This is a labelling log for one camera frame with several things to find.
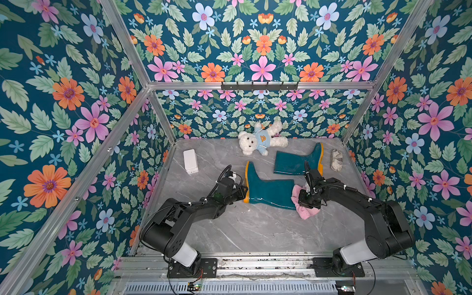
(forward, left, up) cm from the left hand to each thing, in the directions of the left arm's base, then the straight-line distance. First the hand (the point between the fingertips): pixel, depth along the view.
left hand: (248, 190), depth 91 cm
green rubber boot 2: (+19, -25, -6) cm, 32 cm away
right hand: (-7, -27, -3) cm, 28 cm away
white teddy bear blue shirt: (+33, -10, +3) cm, 35 cm away
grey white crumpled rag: (+17, -53, -2) cm, 55 cm away
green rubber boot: (+1, -17, -7) cm, 18 cm away
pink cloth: (-14, -25, 0) cm, 28 cm away
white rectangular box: (+22, +32, -1) cm, 39 cm away
